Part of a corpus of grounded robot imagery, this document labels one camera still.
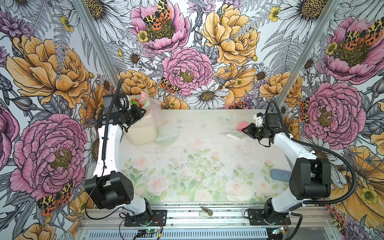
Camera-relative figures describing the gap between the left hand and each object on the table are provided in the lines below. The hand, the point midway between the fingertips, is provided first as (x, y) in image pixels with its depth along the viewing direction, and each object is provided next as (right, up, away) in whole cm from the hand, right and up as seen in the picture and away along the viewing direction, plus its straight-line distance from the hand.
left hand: (145, 115), depth 78 cm
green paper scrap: (-6, +7, +1) cm, 9 cm away
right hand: (+54, -10, +11) cm, 56 cm away
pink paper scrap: (+60, -5, +36) cm, 70 cm away
